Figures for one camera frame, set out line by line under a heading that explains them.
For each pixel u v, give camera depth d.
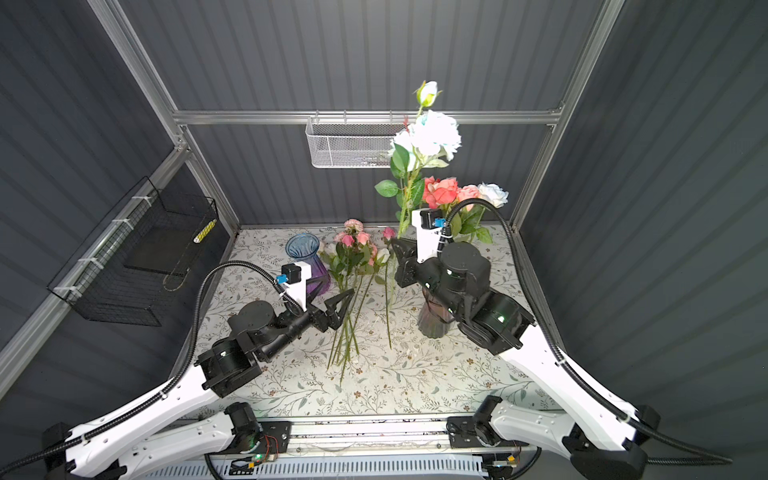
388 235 1.14
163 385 0.46
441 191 0.65
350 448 0.73
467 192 0.66
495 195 0.66
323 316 0.57
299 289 0.54
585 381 0.39
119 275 0.70
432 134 0.41
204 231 0.82
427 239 0.49
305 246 0.89
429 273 0.52
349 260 1.04
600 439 0.39
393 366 0.85
